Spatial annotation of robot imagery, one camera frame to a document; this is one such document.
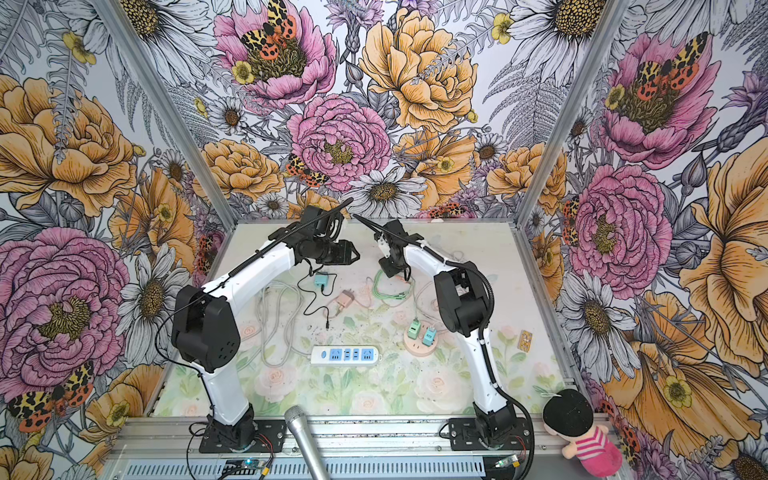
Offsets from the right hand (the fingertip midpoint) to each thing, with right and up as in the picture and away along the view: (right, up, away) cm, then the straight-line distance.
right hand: (393, 272), depth 104 cm
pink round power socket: (+7, -20, -17) cm, 27 cm away
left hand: (-13, +4, -15) cm, 20 cm away
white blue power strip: (-14, -22, -19) cm, 32 cm away
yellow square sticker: (+39, -19, -15) cm, 46 cm away
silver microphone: (-22, -35, -31) cm, 52 cm away
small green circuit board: (-35, -43, -33) cm, 64 cm away
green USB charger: (+6, -14, -19) cm, 25 cm away
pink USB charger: (-16, -8, -6) cm, 18 cm away
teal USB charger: (+10, -16, -20) cm, 27 cm away
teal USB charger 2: (-25, -2, 0) cm, 25 cm away
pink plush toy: (+40, -30, -34) cm, 61 cm away
